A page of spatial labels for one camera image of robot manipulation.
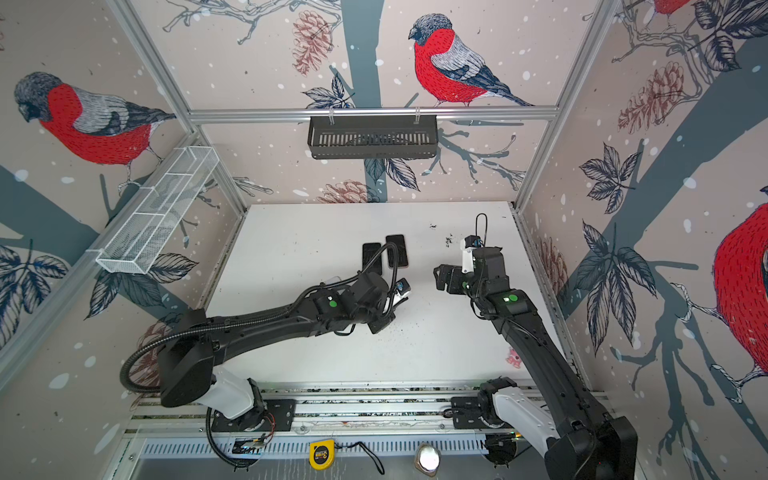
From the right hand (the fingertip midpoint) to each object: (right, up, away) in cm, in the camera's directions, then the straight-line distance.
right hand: (446, 273), depth 79 cm
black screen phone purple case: (-23, +4, +28) cm, 36 cm away
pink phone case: (-12, +8, +33) cm, 36 cm away
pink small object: (+19, -24, +1) cm, 31 cm away
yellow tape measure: (-31, -40, -12) cm, 52 cm away
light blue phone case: (-23, +4, +28) cm, 36 cm away
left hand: (-14, -10, -1) cm, 17 cm away
